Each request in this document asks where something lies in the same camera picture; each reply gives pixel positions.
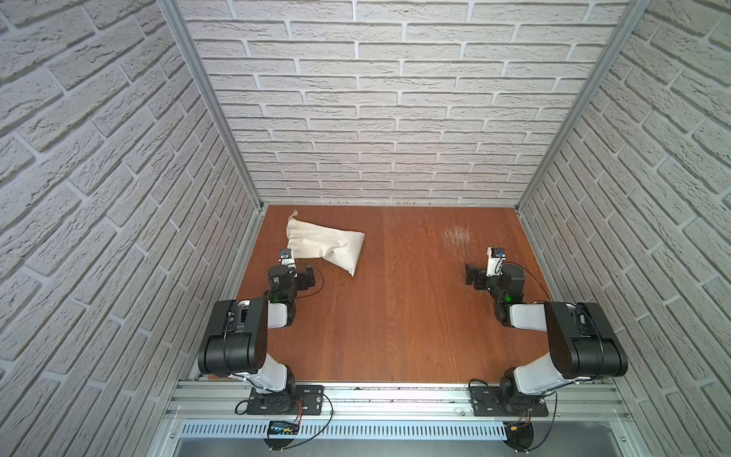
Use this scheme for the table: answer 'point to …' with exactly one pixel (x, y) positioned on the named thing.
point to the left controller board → (282, 427)
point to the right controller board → (520, 435)
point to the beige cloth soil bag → (340, 248)
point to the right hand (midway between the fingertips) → (473, 262)
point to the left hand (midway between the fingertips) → (292, 261)
